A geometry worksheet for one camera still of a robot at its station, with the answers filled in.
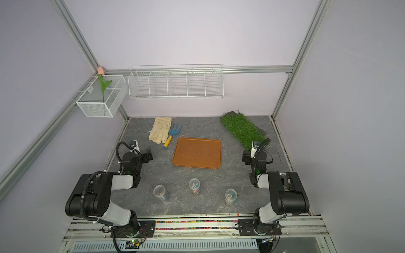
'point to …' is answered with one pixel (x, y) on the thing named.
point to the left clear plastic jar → (161, 193)
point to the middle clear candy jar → (194, 185)
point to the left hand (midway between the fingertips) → (142, 149)
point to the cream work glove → (159, 132)
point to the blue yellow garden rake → (173, 132)
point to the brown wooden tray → (198, 153)
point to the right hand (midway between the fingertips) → (252, 149)
